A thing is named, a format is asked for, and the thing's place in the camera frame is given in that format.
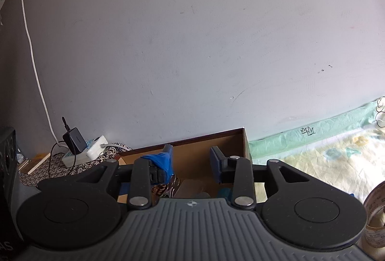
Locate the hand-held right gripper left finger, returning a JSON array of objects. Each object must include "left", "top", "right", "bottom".
[{"left": 72, "top": 144, "right": 181, "bottom": 210}]

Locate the floral patterned cloth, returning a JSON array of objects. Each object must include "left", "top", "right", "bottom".
[{"left": 19, "top": 141, "right": 133, "bottom": 189}]

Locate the brown cardboard box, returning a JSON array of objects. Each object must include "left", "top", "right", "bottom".
[{"left": 114, "top": 128, "right": 257, "bottom": 204}]

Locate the white cloth black trim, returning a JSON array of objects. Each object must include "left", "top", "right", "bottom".
[{"left": 375, "top": 96, "right": 385, "bottom": 129}]

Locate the black charger cable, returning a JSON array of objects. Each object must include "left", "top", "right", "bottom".
[{"left": 47, "top": 116, "right": 76, "bottom": 179}]

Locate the yellow book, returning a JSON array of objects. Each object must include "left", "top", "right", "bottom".
[{"left": 19, "top": 153, "right": 51, "bottom": 175}]

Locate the white power strip cord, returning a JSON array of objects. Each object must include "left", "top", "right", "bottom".
[{"left": 101, "top": 142, "right": 133, "bottom": 151}]

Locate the printed tape roll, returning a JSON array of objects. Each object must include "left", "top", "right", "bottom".
[{"left": 362, "top": 179, "right": 385, "bottom": 251}]

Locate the white wall cable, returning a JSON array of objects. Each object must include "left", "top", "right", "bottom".
[{"left": 15, "top": 0, "right": 62, "bottom": 146}]

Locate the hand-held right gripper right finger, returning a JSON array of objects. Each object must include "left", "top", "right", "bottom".
[{"left": 210, "top": 145, "right": 310, "bottom": 209}]

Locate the white power strip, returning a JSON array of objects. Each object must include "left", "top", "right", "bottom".
[{"left": 62, "top": 135, "right": 108, "bottom": 168}]

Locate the pale yellow green-edged bed sheet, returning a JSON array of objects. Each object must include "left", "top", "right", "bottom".
[{"left": 248, "top": 100, "right": 385, "bottom": 261}]

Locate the black charger adapter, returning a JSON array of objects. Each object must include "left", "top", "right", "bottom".
[{"left": 62, "top": 128, "right": 88, "bottom": 156}]

